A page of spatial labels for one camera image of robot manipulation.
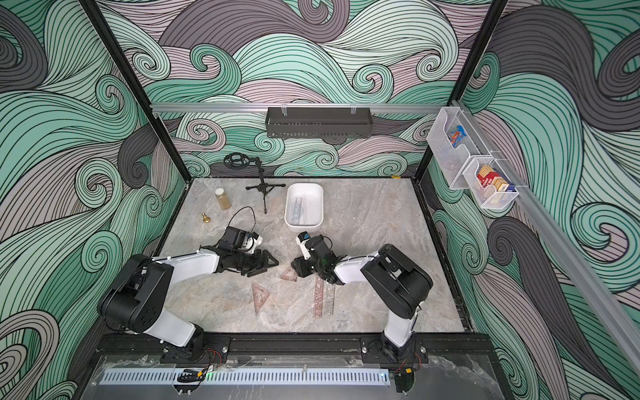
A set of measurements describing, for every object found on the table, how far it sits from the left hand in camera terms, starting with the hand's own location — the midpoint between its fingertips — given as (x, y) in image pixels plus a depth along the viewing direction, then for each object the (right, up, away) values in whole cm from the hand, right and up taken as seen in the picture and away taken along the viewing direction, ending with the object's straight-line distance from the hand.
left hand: (273, 263), depth 88 cm
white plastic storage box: (+10, +20, +22) cm, 31 cm away
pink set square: (-4, -10, -4) cm, 12 cm away
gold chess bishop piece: (-31, +15, +16) cm, 38 cm away
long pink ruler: (+16, -10, -3) cm, 20 cm away
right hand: (+9, 0, +4) cm, 10 cm away
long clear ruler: (+20, -11, -5) cm, 23 cm away
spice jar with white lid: (-24, +24, +16) cm, 37 cm away
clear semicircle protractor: (+8, +18, +19) cm, 28 cm away
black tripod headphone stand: (-15, +39, +7) cm, 42 cm away
